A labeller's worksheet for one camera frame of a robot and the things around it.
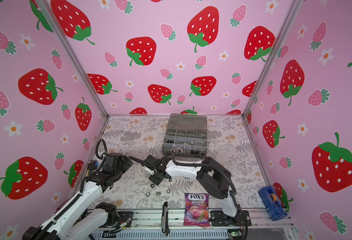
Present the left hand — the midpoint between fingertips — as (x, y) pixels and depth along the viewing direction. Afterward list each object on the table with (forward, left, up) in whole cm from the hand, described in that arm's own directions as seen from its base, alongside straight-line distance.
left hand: (126, 163), depth 84 cm
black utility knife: (-27, -23, -9) cm, 37 cm away
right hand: (-5, -16, -7) cm, 18 cm away
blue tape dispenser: (-18, -77, -4) cm, 80 cm away
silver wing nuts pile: (+13, -31, -8) cm, 35 cm away
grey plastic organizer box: (+22, -34, -4) cm, 41 cm away
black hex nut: (-9, -14, -10) cm, 19 cm away
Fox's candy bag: (-22, -40, -7) cm, 46 cm away
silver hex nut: (-14, -13, -9) cm, 21 cm away
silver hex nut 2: (-12, -24, -10) cm, 29 cm away
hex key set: (+2, +25, -9) cm, 27 cm away
